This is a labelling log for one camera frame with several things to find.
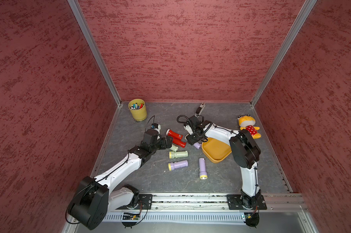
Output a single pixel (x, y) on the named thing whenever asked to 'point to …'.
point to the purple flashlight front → (203, 174)
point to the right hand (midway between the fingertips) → (193, 141)
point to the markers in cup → (135, 106)
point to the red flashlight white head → (172, 133)
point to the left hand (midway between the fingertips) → (165, 141)
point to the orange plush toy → (247, 122)
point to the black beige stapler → (200, 109)
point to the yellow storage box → (215, 150)
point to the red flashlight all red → (179, 142)
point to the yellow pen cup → (139, 115)
